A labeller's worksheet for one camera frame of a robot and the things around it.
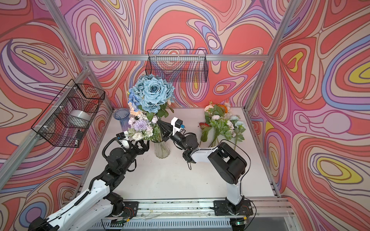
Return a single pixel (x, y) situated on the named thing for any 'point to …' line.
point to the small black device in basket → (79, 135)
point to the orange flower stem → (222, 109)
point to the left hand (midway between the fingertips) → (145, 137)
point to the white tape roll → (77, 117)
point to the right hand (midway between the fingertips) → (157, 124)
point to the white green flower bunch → (224, 124)
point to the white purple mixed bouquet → (141, 127)
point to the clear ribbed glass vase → (162, 149)
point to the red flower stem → (206, 128)
